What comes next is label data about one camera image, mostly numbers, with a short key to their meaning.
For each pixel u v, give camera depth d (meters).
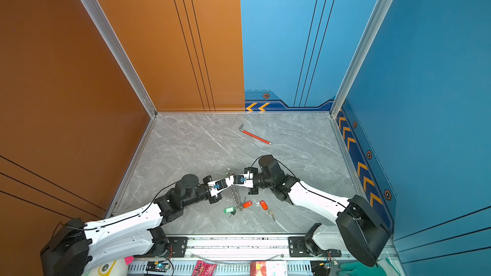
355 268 0.68
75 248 0.41
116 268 0.64
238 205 0.85
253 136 1.09
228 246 0.76
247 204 0.84
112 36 0.86
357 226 0.43
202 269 0.68
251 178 0.67
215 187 0.63
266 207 0.83
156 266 0.71
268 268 0.66
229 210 0.83
